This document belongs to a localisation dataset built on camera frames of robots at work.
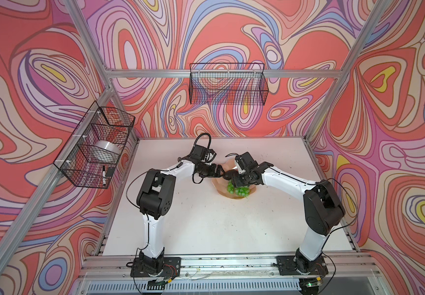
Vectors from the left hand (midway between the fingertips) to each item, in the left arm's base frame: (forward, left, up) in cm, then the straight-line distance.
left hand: (220, 172), depth 97 cm
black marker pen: (-15, +48, +20) cm, 54 cm away
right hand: (-7, -9, 0) cm, 12 cm away
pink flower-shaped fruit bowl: (-6, 0, -3) cm, 6 cm away
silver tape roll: (-5, +46, +26) cm, 54 cm away
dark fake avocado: (-1, -5, 0) cm, 5 cm away
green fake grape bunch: (-12, -10, +1) cm, 15 cm away
